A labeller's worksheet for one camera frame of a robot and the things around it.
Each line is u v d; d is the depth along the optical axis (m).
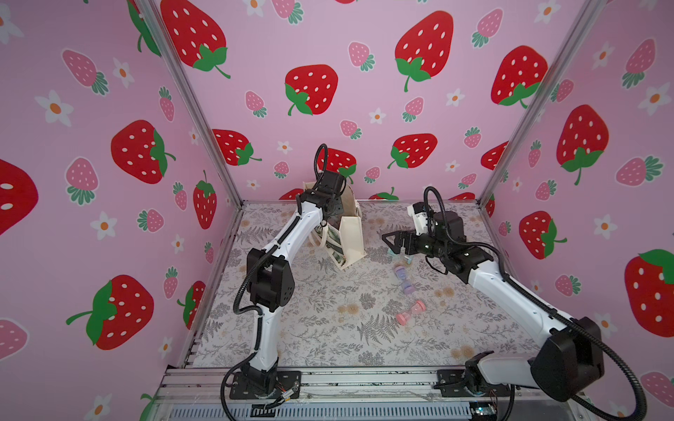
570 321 0.42
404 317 0.84
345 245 0.90
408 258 0.70
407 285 0.91
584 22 0.70
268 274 0.55
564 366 0.41
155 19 0.69
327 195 0.68
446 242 0.60
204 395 0.73
